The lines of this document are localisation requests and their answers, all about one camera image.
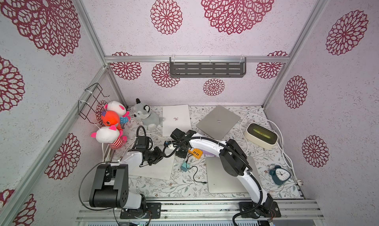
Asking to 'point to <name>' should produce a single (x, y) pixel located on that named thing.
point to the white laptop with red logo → (175, 117)
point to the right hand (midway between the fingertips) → (178, 151)
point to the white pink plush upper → (116, 106)
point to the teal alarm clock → (280, 174)
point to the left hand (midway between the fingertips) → (165, 156)
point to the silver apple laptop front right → (218, 180)
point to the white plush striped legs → (111, 135)
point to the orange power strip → (196, 152)
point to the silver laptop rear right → (218, 122)
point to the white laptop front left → (163, 169)
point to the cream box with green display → (262, 136)
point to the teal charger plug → (185, 167)
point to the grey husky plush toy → (149, 120)
